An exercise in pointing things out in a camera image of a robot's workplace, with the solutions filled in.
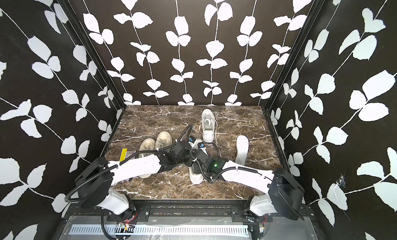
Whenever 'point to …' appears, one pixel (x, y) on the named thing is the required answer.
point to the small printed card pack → (128, 153)
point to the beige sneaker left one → (147, 145)
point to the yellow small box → (123, 154)
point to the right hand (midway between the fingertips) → (196, 161)
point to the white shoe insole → (242, 144)
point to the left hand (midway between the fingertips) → (195, 152)
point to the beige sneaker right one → (164, 139)
